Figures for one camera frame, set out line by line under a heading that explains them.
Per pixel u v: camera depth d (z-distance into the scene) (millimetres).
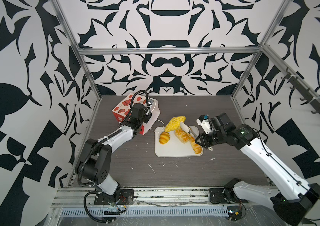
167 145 938
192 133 743
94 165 448
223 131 533
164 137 935
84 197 671
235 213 709
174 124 847
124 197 738
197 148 873
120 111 957
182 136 921
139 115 676
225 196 685
